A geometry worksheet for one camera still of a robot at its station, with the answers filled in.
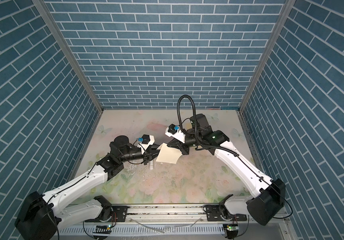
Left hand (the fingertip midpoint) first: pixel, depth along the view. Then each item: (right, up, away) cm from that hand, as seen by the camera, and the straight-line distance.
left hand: (162, 150), depth 70 cm
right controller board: (+35, -41, +3) cm, 54 cm away
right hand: (+3, +4, -1) cm, 5 cm away
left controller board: (-29, -39, +2) cm, 49 cm away
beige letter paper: (+3, -2, -2) cm, 4 cm away
